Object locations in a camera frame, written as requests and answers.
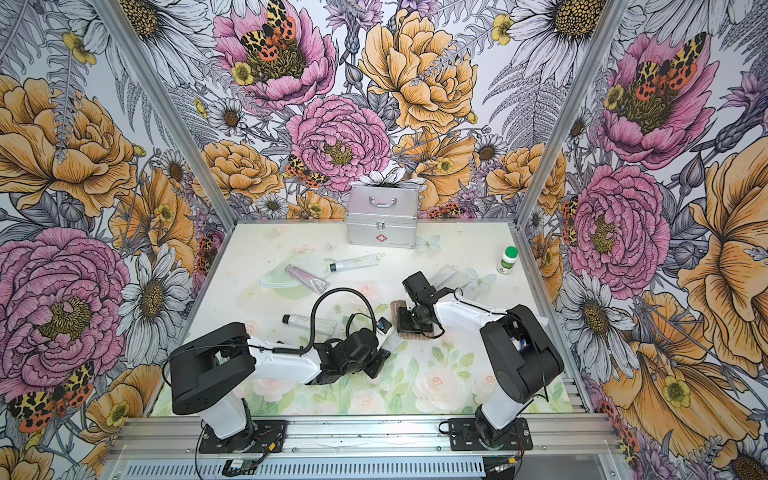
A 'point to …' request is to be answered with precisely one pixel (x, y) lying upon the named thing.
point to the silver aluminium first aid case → (382, 216)
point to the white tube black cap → (393, 341)
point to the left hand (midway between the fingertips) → (381, 357)
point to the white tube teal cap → (355, 262)
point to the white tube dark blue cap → (471, 276)
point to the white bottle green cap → (508, 260)
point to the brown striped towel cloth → (394, 309)
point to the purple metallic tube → (316, 284)
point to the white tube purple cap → (449, 275)
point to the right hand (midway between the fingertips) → (401, 335)
